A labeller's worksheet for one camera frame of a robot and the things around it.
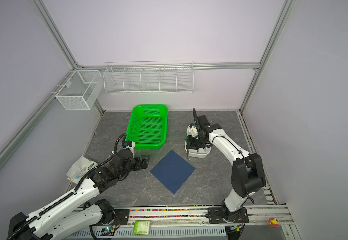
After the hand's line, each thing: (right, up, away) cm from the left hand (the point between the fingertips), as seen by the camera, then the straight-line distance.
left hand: (142, 159), depth 78 cm
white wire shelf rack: (-1, +50, +21) cm, 55 cm away
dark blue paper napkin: (+15, -10, +11) cm, 21 cm away
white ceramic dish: (+28, +1, +12) cm, 31 cm away
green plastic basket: (-5, +17, +34) cm, 38 cm away
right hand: (+25, +5, +7) cm, 26 cm away
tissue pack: (-37, -6, +5) cm, 38 cm away
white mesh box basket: (-46, +41, +21) cm, 65 cm away
